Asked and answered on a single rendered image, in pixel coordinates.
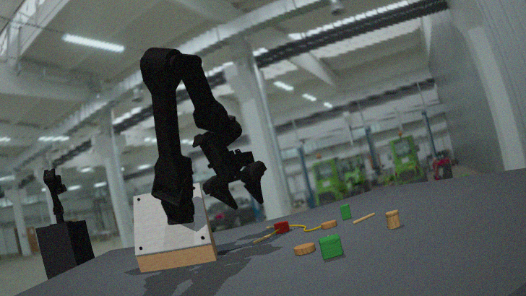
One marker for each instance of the small wooden cylinder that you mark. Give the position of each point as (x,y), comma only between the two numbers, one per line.
(393,220)

